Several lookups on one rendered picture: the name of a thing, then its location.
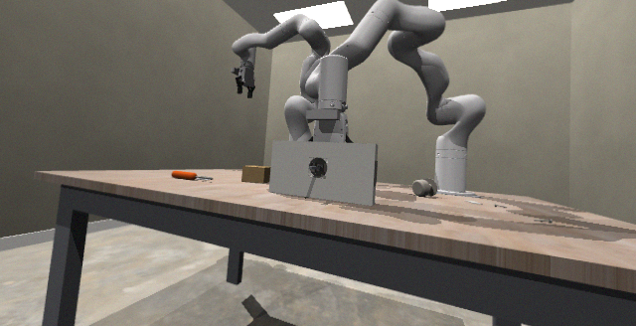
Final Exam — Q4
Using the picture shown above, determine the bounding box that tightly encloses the orange-handled screwdriver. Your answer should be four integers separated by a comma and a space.
172, 171, 213, 180

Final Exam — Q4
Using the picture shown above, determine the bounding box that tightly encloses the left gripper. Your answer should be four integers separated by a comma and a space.
308, 111, 353, 143

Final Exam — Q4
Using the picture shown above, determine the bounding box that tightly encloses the black door knob with metal spindle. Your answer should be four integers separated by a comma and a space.
309, 158, 326, 177

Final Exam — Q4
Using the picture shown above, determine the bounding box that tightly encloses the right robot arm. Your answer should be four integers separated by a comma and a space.
231, 13, 331, 141

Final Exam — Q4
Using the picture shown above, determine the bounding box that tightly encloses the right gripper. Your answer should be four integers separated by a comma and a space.
236, 67, 255, 98

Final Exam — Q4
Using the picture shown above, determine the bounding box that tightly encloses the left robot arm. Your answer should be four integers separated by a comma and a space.
305, 0, 486, 196

